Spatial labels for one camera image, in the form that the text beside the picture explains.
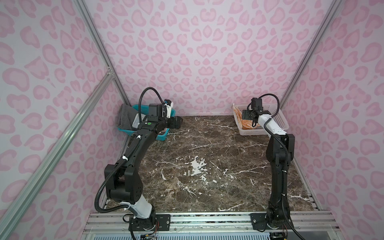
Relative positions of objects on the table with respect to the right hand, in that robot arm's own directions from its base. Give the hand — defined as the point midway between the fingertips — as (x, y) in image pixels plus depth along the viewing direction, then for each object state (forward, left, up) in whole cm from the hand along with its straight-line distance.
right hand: (252, 112), depth 106 cm
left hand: (-18, +50, +14) cm, 55 cm away
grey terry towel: (-8, +87, +2) cm, 88 cm away
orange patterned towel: (-6, +5, -7) cm, 10 cm away
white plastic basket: (0, -21, -4) cm, 21 cm away
